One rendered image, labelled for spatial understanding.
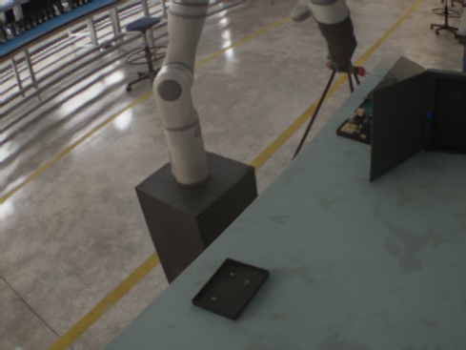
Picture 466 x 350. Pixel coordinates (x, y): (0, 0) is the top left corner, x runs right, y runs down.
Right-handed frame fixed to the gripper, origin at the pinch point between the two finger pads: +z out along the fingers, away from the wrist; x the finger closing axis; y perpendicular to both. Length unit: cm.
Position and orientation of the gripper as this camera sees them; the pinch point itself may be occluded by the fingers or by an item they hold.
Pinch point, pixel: (340, 69)
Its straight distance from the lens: 98.3
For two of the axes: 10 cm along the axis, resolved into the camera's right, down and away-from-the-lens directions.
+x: 4.9, -8.2, 3.0
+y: 7.8, 2.5, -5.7
